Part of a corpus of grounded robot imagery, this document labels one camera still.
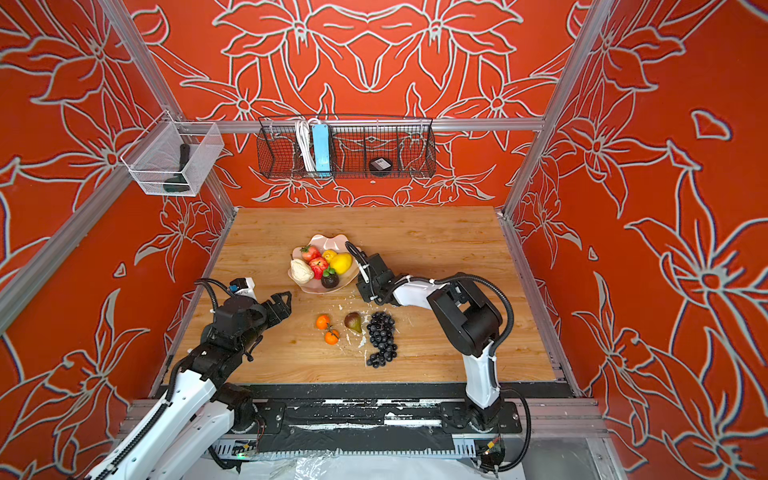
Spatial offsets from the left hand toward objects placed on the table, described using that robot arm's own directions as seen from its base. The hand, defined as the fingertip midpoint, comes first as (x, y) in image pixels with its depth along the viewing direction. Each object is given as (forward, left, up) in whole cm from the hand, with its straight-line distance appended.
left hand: (281, 297), depth 80 cm
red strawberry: (+21, -2, -6) cm, 22 cm away
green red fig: (-1, -19, -10) cm, 22 cm away
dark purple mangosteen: (+11, -11, -7) cm, 17 cm away
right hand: (+15, -22, -11) cm, 29 cm away
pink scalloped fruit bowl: (+27, -9, -9) cm, 30 cm away
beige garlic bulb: (+11, -2, -4) cm, 12 cm away
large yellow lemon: (+19, -13, -8) cm, 24 cm away
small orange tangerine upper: (-1, -10, -11) cm, 15 cm away
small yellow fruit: (+21, -8, -8) cm, 24 cm away
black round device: (+41, -25, +14) cm, 50 cm away
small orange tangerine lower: (-6, -14, -11) cm, 19 cm away
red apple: (+16, -6, -6) cm, 18 cm away
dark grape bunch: (-3, -28, -10) cm, 30 cm away
